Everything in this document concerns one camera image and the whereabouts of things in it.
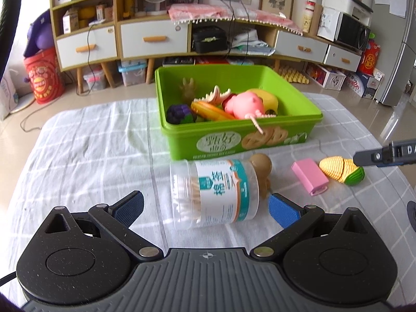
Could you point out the purple plush toy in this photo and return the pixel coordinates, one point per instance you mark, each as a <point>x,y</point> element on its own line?
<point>40,35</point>

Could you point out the toy corn cob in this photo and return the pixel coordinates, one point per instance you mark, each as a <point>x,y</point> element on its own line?
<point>342,170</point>

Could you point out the tan octopus toy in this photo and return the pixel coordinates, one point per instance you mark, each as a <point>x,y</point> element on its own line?
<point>263,166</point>

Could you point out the silver refrigerator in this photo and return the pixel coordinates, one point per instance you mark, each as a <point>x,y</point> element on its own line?
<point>393,22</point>

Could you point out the orange pumpkin toy half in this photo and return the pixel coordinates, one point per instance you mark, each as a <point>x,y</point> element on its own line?
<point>209,112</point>

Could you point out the white paper bag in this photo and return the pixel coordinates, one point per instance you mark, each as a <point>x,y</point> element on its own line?
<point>8,95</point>

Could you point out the clear cotton swab jar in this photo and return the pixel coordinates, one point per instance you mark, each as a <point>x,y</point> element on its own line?
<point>209,193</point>

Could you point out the pink pig toy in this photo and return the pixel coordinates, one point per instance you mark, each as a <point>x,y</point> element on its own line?
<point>246,106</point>

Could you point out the white printer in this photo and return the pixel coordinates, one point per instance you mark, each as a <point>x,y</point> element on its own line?
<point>354,8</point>

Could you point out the purple toy grapes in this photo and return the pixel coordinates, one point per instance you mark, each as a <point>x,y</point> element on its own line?
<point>179,114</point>

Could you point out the black case on shelf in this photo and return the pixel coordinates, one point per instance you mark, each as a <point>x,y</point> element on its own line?
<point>209,39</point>

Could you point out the red cardboard box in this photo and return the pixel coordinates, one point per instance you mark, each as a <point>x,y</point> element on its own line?
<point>209,60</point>

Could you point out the wooden TV cabinet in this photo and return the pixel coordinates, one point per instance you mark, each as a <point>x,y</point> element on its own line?
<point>152,37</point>

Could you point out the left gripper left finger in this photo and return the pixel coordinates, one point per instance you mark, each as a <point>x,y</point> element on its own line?
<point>114,223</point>

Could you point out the green plastic cookie box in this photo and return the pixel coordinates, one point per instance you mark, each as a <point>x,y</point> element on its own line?
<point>295,119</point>

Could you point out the black microwave oven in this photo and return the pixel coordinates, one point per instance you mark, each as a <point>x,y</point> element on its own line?
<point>343,29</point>

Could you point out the white starfish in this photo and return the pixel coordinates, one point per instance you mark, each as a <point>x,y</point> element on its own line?
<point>216,97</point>

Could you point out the yellow egg crate mat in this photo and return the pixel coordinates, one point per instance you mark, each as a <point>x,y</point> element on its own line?
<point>293,75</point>

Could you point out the pink lace cloth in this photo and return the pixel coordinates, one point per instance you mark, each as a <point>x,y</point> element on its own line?
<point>195,13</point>

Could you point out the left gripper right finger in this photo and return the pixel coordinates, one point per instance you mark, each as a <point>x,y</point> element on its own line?
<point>297,223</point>

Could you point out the red cartoon bucket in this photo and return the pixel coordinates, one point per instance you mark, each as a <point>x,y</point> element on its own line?
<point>44,76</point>

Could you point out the pink rectangular box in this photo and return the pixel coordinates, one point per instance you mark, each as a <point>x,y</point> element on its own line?
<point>311,176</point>

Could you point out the dark hair claw clip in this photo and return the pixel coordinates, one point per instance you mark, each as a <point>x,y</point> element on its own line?
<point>188,91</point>

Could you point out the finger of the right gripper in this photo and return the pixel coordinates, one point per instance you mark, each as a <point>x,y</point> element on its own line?
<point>375,157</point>

